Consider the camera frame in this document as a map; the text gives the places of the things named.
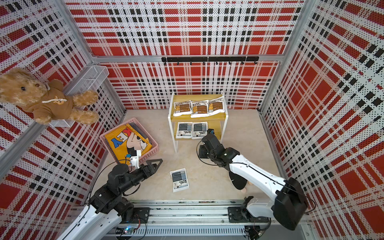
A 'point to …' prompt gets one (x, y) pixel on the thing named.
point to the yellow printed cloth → (124, 143)
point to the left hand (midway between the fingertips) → (163, 163)
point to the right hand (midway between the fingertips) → (203, 148)
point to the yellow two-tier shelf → (218, 122)
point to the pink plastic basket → (151, 151)
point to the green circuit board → (128, 230)
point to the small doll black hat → (238, 182)
